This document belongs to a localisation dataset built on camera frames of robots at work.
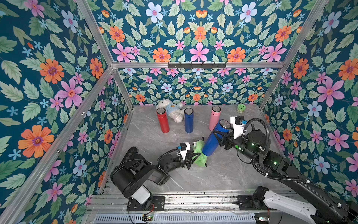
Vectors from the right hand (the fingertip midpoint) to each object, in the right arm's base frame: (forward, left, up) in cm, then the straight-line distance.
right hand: (221, 126), depth 64 cm
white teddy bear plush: (+34, +29, -26) cm, 52 cm away
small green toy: (+42, -26, -30) cm, 58 cm away
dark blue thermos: (+21, +16, -21) cm, 33 cm away
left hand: (-5, +9, -19) cm, 22 cm away
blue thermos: (-4, +4, -7) cm, 9 cm away
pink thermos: (+21, -1, -18) cm, 28 cm away
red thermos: (+19, +33, -15) cm, 41 cm away
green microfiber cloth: (-7, +10, -20) cm, 23 cm away
